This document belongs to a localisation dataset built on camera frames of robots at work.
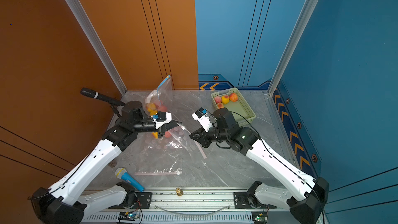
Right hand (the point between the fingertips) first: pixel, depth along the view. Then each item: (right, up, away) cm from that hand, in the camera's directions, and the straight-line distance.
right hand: (193, 135), depth 66 cm
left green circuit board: (-30, -38, +5) cm, 49 cm away
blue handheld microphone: (-37, -22, +13) cm, 45 cm away
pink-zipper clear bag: (-15, -23, +16) cm, 31 cm away
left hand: (-5, +6, 0) cm, 8 cm away
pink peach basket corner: (+14, +17, +42) cm, 47 cm away
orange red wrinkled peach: (+26, +19, +45) cm, 55 cm away
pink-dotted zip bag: (-20, -10, +26) cm, 34 cm away
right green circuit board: (+31, -39, +5) cm, 50 cm away
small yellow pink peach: (+16, +13, +38) cm, 44 cm away
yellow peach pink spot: (+20, +17, +44) cm, 51 cm away
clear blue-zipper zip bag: (-22, +17, +26) cm, 37 cm away
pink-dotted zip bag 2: (-1, -5, +3) cm, 6 cm away
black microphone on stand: (-53, +19, +14) cm, 58 cm away
